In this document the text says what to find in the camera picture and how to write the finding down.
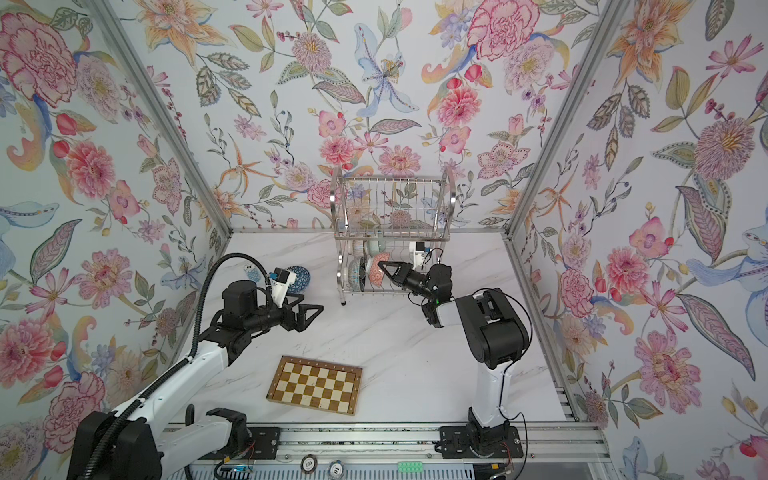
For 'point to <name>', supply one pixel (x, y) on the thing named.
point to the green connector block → (410, 467)
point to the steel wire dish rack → (388, 219)
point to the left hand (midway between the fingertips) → (315, 305)
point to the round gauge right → (336, 469)
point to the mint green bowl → (376, 245)
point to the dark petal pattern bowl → (357, 274)
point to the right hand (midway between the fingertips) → (378, 265)
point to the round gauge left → (309, 464)
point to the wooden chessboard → (316, 384)
